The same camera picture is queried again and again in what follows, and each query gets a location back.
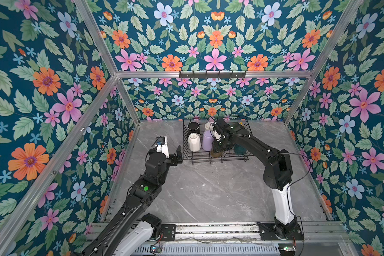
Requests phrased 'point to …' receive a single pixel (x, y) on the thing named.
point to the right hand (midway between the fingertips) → (217, 148)
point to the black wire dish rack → (240, 126)
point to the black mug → (193, 127)
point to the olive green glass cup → (216, 152)
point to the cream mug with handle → (194, 142)
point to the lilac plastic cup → (207, 140)
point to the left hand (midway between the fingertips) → (172, 142)
